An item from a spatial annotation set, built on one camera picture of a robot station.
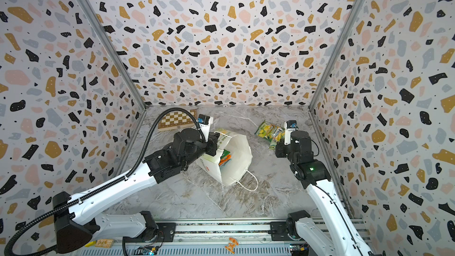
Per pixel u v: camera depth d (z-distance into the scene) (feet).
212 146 1.99
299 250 2.35
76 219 1.27
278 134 3.42
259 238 2.43
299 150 1.75
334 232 1.34
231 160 2.90
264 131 3.48
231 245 2.31
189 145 1.65
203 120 1.92
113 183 1.42
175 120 3.60
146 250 2.30
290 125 2.09
